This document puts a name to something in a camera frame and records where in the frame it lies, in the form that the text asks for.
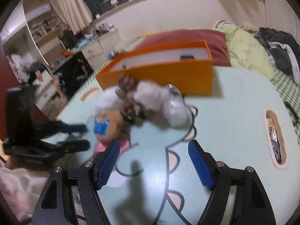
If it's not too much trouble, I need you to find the cream curtain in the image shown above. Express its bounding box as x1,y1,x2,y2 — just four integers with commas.
49,0,93,35

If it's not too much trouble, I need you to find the orange cardboard box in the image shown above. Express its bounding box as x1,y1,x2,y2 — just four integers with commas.
96,41,214,95

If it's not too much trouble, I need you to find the white drawer cabinet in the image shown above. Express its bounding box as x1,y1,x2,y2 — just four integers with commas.
81,30,123,72

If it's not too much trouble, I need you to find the round silver compact mirror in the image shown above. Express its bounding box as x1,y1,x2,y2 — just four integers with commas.
163,84,191,128

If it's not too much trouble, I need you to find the orange toy with blue patch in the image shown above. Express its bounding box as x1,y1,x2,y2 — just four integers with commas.
93,111,124,145

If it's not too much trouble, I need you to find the dark clothes pile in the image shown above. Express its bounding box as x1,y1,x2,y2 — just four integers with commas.
254,27,299,85

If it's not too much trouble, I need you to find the white fluffy item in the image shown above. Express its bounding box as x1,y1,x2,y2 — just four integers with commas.
95,81,169,116

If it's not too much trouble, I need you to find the dark red pillow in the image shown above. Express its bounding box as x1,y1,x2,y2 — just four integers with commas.
130,29,231,67

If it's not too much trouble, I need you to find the light green blanket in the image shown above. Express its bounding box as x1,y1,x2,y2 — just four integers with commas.
212,20,274,80

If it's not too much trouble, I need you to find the wooden bookshelf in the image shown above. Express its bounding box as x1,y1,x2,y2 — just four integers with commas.
27,12,65,46

